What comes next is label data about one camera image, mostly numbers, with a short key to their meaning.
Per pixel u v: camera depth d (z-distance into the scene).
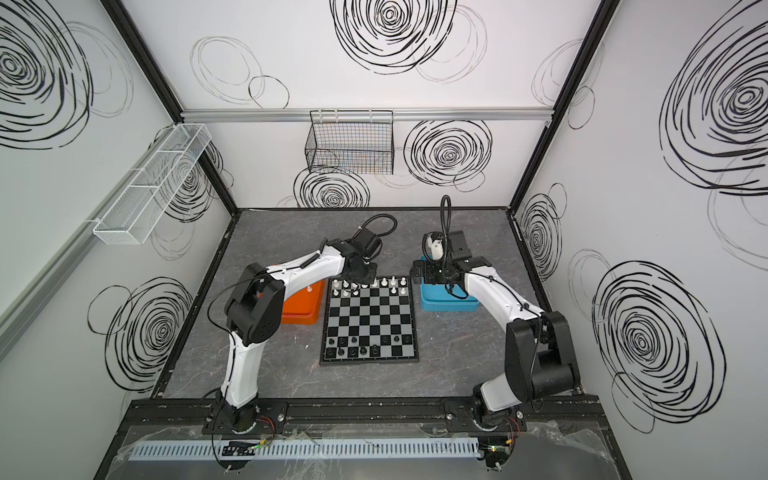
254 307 0.53
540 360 0.45
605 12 0.72
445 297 0.96
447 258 0.70
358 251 0.72
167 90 0.85
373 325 0.88
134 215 0.72
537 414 0.76
